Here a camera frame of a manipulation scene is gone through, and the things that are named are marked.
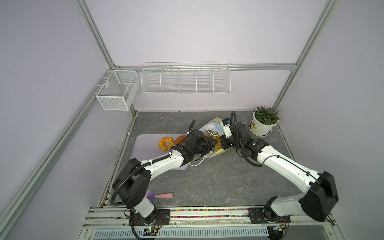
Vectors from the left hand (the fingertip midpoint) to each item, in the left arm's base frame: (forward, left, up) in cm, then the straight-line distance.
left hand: (219, 144), depth 81 cm
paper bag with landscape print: (+7, +2, +5) cm, 9 cm away
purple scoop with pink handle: (-19, +39, -16) cm, 46 cm away
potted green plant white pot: (+17, -31, -1) cm, 35 cm away
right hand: (+3, -2, +2) cm, 4 cm away
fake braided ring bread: (+12, +35, -15) cm, 40 cm away
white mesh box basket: (+39, +62, +8) cm, 73 cm away
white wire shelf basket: (+44, +17, +13) cm, 49 cm away
